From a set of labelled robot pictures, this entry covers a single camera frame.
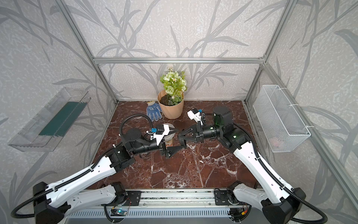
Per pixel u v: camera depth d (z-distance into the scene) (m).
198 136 0.51
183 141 0.56
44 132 0.64
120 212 0.71
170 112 0.99
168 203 0.72
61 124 0.61
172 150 0.54
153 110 1.15
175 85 0.93
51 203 0.39
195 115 0.59
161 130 0.50
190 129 0.55
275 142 0.72
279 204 0.36
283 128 0.60
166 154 0.54
